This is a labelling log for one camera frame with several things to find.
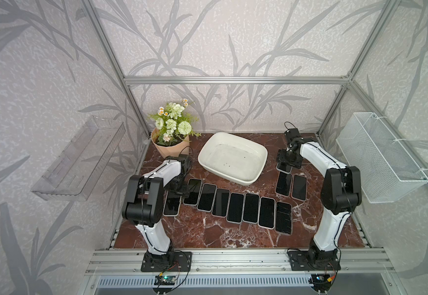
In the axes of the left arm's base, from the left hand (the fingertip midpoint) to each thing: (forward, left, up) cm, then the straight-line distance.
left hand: (175, 194), depth 91 cm
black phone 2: (-6, -38, -2) cm, 39 cm away
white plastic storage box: (+24, -34, -3) cm, 41 cm away
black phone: (-4, +2, -4) cm, 6 cm away
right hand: (+17, -56, +7) cm, 59 cm away
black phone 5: (+18, -58, -2) cm, 61 cm away
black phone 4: (-11, -53, 0) cm, 54 cm away
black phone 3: (-9, -45, -1) cm, 46 cm away
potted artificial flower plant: (+21, -1, +26) cm, 33 cm away
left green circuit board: (-35, -2, -3) cm, 35 cm away
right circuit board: (-35, -63, -4) cm, 73 cm away
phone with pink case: (-18, -24, +32) cm, 44 cm away
